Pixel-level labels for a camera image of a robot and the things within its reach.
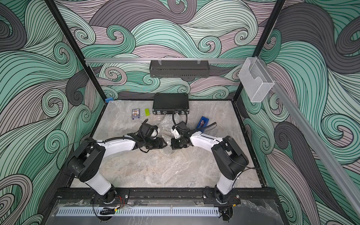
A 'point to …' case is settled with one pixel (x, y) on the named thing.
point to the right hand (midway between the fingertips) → (170, 147)
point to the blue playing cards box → (135, 113)
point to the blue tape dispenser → (202, 124)
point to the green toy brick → (146, 111)
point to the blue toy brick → (107, 100)
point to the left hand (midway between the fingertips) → (164, 143)
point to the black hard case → (166, 103)
